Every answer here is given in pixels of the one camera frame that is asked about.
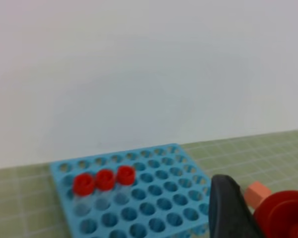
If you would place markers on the red capped clear tube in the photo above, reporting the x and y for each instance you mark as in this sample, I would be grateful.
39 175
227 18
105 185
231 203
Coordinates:
277 215

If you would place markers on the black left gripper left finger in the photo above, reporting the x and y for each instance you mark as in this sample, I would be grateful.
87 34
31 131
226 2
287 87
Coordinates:
229 216

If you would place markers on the red capped tube far left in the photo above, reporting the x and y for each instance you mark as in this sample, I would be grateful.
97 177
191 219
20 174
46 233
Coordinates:
83 189

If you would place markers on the blue test tube rack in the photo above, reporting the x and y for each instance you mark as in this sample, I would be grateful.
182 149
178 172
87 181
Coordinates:
169 198

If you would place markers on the green grid cutting mat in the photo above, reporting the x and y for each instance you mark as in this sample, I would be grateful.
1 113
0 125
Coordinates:
29 206

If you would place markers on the orange foam cube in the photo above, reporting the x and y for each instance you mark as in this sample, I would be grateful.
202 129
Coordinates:
256 193

